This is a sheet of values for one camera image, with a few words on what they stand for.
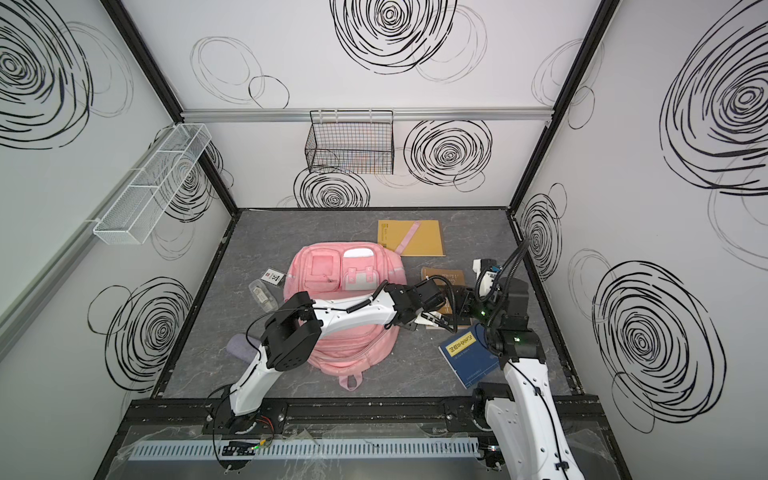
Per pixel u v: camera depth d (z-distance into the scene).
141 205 0.75
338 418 0.75
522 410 0.47
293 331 0.56
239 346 0.83
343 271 0.97
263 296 0.94
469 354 0.84
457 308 0.68
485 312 0.64
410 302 0.66
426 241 1.10
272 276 0.99
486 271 0.67
